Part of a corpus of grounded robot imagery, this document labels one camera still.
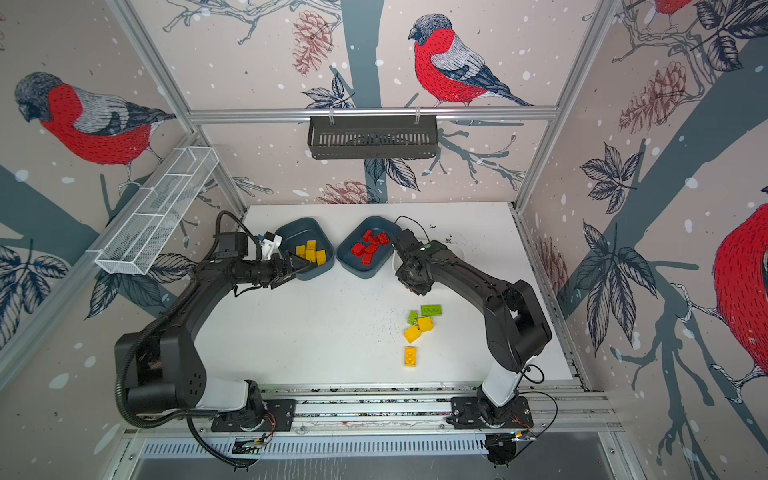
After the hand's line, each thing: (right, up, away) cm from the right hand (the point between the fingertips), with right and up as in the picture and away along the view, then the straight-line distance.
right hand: (403, 284), depth 89 cm
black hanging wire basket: (-12, +51, +17) cm, 55 cm away
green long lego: (+9, -9, +3) cm, 13 cm away
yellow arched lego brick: (-33, +11, +18) cm, 39 cm away
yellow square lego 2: (+7, -12, -2) cm, 14 cm away
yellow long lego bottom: (+2, -20, -6) cm, 20 cm away
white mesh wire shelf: (-66, +13, -18) cm, 69 cm away
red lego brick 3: (-11, +10, +17) cm, 22 cm away
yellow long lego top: (-29, +7, +15) cm, 33 cm away
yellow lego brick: (-37, +9, +17) cm, 41 cm away
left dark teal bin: (-40, +16, +22) cm, 48 cm away
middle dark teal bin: (-17, +15, +18) cm, 29 cm away
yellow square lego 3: (+3, -14, -3) cm, 14 cm away
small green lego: (+3, -10, 0) cm, 11 cm away
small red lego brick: (-13, +15, +20) cm, 28 cm away
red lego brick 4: (-13, +6, +15) cm, 20 cm away
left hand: (-30, +6, -7) cm, 31 cm away
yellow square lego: (-32, +8, +14) cm, 36 cm away
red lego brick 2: (-16, +10, +15) cm, 24 cm away
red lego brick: (-7, +13, +20) cm, 25 cm away
